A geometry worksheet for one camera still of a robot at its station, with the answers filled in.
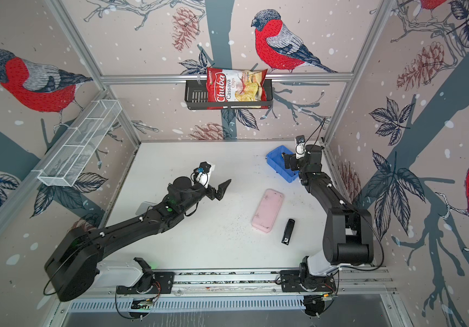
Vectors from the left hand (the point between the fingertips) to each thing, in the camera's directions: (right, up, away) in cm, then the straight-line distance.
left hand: (218, 173), depth 76 cm
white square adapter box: (-37, -17, +17) cm, 44 cm away
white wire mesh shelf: (-55, +3, -5) cm, 55 cm away
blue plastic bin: (+28, +3, +31) cm, 42 cm away
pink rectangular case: (+21, -18, +15) cm, 31 cm away
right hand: (+33, +7, +14) cm, 37 cm away
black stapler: (+29, -25, +7) cm, 39 cm away
